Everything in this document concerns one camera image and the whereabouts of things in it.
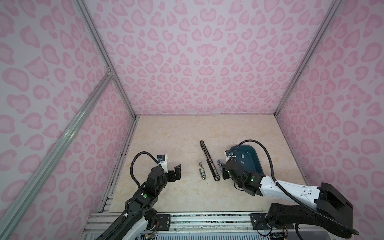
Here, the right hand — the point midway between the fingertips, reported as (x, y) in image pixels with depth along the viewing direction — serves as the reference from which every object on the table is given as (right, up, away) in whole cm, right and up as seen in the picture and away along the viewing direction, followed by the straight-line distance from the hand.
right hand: (223, 164), depth 83 cm
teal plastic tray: (+18, +1, +14) cm, 23 cm away
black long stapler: (-6, -3, +8) cm, 10 cm away
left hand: (-27, +1, -2) cm, 27 cm away
